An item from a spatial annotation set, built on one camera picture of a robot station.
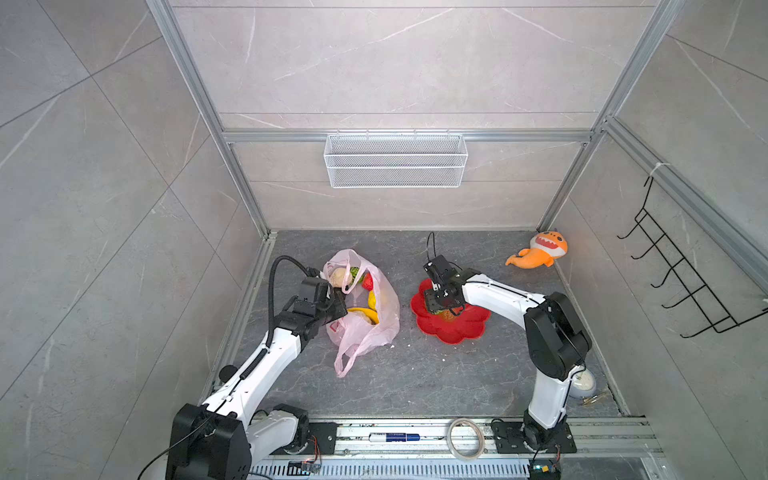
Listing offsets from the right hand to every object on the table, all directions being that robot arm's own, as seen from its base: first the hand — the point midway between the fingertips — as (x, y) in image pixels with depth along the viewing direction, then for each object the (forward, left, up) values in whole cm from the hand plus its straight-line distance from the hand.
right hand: (438, 301), depth 95 cm
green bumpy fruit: (-3, -2, -3) cm, 5 cm away
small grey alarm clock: (-26, -36, -1) cm, 44 cm away
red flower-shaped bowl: (-7, -9, -2) cm, 12 cm away
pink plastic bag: (-15, +27, +6) cm, 31 cm away
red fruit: (+2, +23, +9) cm, 25 cm away
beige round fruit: (+6, +33, +5) cm, 34 cm away
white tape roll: (-38, -3, -5) cm, 38 cm away
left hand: (-4, +28, +10) cm, 31 cm away
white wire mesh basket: (+41, +13, +26) cm, 50 cm away
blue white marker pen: (-37, +15, -3) cm, 41 cm away
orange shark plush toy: (+19, -40, +3) cm, 45 cm away
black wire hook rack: (-22, -51, +28) cm, 62 cm away
